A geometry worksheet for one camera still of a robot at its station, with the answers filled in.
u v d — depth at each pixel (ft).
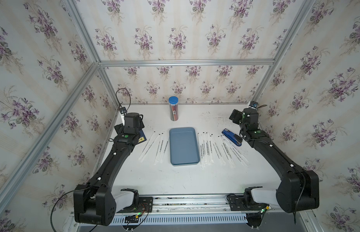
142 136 3.25
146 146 3.13
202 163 2.89
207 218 2.30
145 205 2.39
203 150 3.05
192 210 2.40
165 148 3.07
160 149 3.06
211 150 3.06
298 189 1.34
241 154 2.98
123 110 2.23
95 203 1.25
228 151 3.05
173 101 3.11
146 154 2.99
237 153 3.03
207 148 3.08
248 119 2.03
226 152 3.05
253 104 2.30
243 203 2.38
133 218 2.33
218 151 3.05
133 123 1.94
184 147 3.08
